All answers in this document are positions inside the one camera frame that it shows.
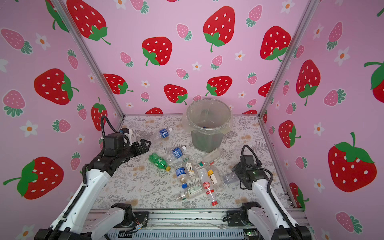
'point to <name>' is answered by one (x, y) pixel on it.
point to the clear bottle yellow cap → (215, 181)
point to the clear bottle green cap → (190, 169)
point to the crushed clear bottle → (230, 177)
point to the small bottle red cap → (211, 193)
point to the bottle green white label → (194, 191)
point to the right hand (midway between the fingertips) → (239, 172)
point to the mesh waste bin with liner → (207, 120)
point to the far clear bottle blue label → (163, 133)
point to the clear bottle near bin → (213, 156)
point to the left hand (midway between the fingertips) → (144, 144)
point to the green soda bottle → (159, 161)
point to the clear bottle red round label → (202, 173)
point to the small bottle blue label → (181, 176)
